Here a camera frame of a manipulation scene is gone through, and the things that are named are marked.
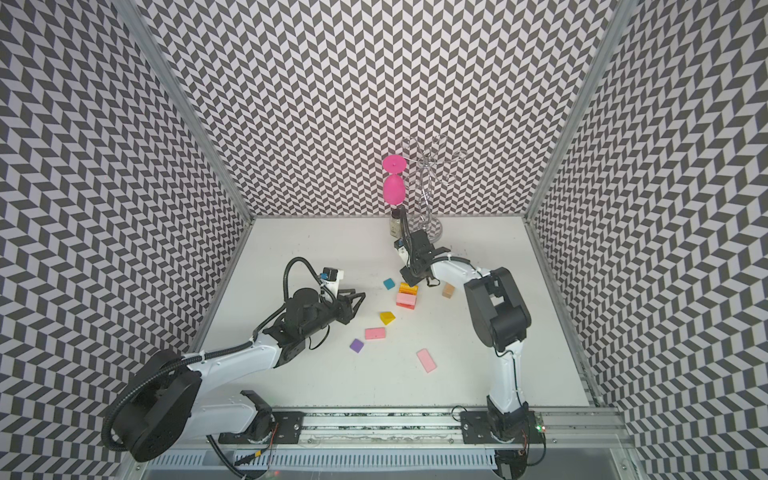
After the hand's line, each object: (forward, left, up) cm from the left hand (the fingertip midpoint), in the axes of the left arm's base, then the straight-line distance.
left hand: (362, 295), depth 83 cm
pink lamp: (+34, -9, +11) cm, 37 cm away
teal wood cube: (+11, -7, -11) cm, 17 cm away
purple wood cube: (-10, +2, -12) cm, 16 cm away
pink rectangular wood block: (-7, -3, -11) cm, 13 cm away
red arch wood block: (+3, -13, -13) cm, 19 cm away
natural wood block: (+7, -26, -10) cm, 29 cm away
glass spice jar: (+32, -10, -5) cm, 34 cm away
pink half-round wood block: (+4, -13, -9) cm, 16 cm away
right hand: (+12, -15, -10) cm, 22 cm away
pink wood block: (-14, -18, -13) cm, 26 cm away
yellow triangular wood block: (-1, -7, -12) cm, 14 cm away
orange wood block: (+8, -12, -11) cm, 18 cm away
